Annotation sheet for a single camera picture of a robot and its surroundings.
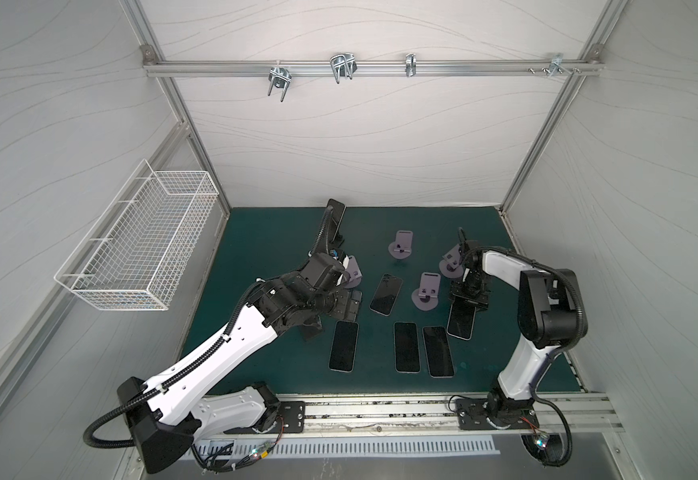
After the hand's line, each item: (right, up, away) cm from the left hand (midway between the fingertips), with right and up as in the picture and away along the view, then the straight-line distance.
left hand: (350, 293), depth 72 cm
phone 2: (+34, -12, +18) cm, 40 cm away
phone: (-2, -18, +14) cm, 23 cm away
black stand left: (-12, -14, +17) cm, 25 cm away
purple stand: (+23, -5, +19) cm, 30 cm away
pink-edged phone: (+11, -5, +24) cm, 27 cm away
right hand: (+37, -6, +23) cm, 44 cm away
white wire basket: (-51, +10, -3) cm, 52 cm away
